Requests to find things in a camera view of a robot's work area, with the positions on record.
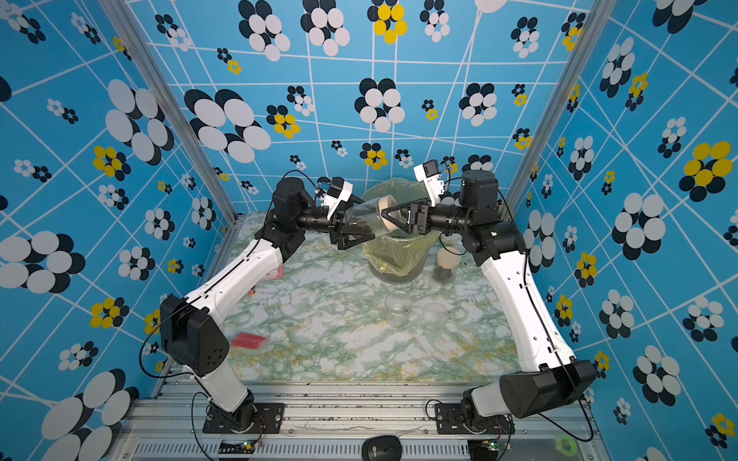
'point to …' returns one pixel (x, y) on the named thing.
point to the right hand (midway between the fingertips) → (395, 212)
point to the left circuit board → (236, 447)
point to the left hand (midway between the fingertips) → (376, 220)
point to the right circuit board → (483, 448)
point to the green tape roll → (566, 446)
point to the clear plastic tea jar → (398, 307)
